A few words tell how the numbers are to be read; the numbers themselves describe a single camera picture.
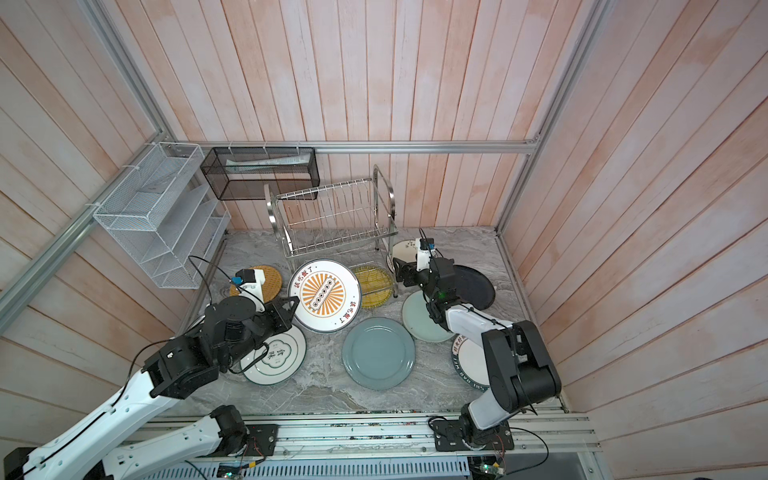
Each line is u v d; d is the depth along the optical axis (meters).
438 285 0.70
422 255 0.78
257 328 0.47
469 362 0.85
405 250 1.14
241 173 1.04
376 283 1.01
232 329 0.45
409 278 0.80
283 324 0.56
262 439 0.73
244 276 0.56
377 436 0.76
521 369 0.45
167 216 0.73
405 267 0.80
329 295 0.70
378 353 0.88
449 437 0.73
